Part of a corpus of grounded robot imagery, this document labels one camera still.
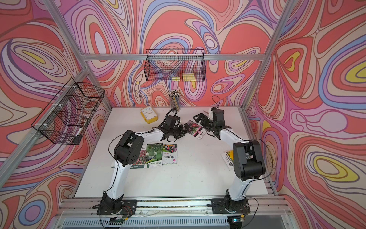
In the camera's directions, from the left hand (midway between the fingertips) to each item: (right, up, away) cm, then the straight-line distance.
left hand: (191, 132), depth 98 cm
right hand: (+4, +7, -5) cm, 9 cm away
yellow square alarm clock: (-33, +13, +13) cm, 38 cm away
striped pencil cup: (-12, +24, +9) cm, 28 cm away
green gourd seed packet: (-25, -15, -5) cm, 29 cm away
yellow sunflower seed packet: (+24, -15, -7) cm, 29 cm away
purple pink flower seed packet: (+6, 0, +6) cm, 9 cm away
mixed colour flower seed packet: (-14, -14, -5) cm, 21 cm away
